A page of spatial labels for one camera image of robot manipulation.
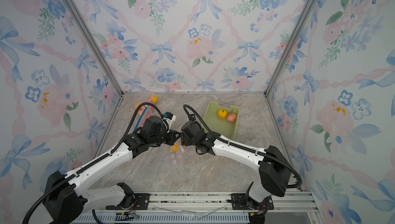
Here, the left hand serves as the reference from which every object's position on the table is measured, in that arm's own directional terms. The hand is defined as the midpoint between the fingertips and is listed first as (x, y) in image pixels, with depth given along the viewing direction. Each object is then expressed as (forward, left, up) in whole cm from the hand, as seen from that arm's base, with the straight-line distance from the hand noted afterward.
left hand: (182, 134), depth 77 cm
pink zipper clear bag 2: (+37, +42, -17) cm, 58 cm away
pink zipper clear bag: (-5, +4, -10) cm, 12 cm away
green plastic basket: (+21, -24, -16) cm, 35 cm away
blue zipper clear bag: (+17, +24, -5) cm, 30 cm away
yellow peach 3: (+32, +36, -15) cm, 51 cm away
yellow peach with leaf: (+24, -23, -14) cm, 36 cm away
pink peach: (+20, -29, -13) cm, 38 cm away
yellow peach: (-4, +4, -10) cm, 11 cm away
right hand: (+2, -2, -4) cm, 5 cm away
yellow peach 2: (+37, +25, -14) cm, 47 cm away
